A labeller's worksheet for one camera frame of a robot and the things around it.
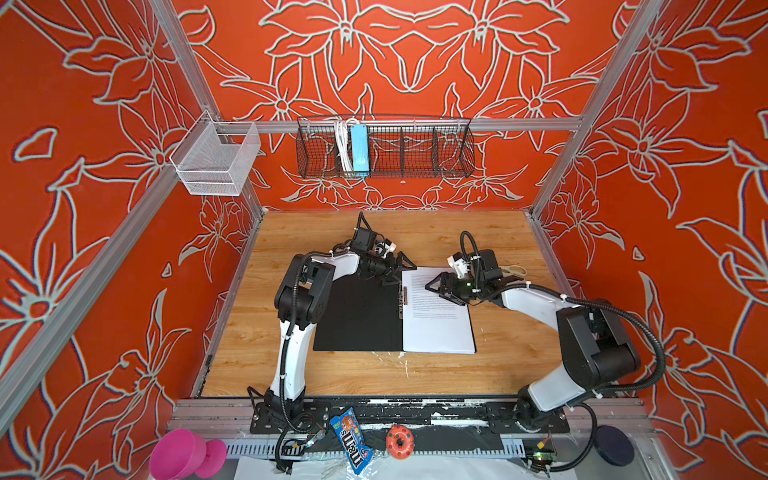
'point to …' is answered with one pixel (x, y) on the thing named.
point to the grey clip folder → (368, 317)
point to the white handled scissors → (509, 270)
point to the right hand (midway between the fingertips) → (429, 289)
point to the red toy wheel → (400, 442)
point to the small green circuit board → (540, 458)
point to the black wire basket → (405, 149)
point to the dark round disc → (615, 446)
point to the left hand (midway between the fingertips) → (408, 272)
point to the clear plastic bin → (215, 157)
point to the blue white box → (360, 150)
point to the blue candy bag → (351, 437)
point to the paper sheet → (432, 323)
